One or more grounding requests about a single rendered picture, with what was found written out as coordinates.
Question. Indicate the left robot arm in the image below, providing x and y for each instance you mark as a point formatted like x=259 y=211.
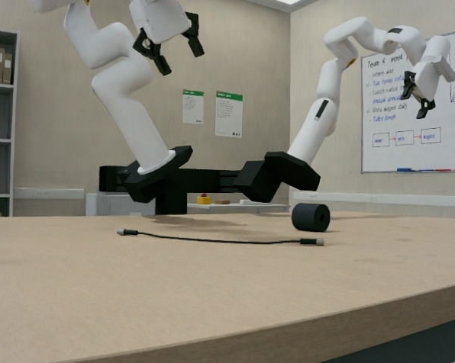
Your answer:
x=322 y=117

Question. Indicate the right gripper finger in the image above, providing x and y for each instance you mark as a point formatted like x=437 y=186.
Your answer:
x=153 y=53
x=192 y=35

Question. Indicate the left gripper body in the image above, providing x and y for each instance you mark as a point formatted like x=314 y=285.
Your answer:
x=426 y=79

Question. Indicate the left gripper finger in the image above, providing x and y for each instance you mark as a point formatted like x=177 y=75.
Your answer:
x=423 y=110
x=408 y=87

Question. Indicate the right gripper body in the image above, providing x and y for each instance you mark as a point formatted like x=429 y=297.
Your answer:
x=161 y=20

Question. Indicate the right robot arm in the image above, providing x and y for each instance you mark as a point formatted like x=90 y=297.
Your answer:
x=113 y=84

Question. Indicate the dark grey hollow cylinder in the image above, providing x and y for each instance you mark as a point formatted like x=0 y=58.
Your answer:
x=307 y=217

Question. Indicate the black cable plug with metal tip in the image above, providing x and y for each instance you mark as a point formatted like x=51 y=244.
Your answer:
x=124 y=232

